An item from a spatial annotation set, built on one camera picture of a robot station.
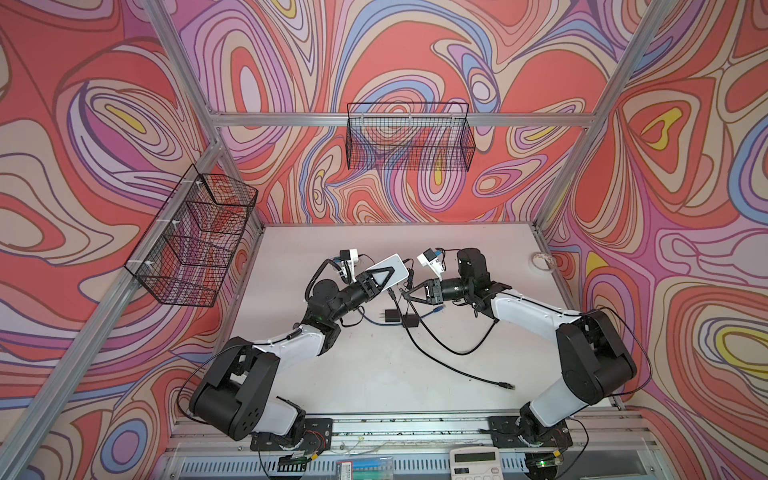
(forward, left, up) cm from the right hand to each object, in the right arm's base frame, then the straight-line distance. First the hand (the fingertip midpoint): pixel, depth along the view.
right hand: (408, 303), depth 78 cm
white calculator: (-34, -14, -15) cm, 40 cm away
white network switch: (+5, +2, +7) cm, 9 cm away
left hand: (+4, +3, +8) cm, 9 cm away
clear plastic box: (-34, +9, -18) cm, 40 cm away
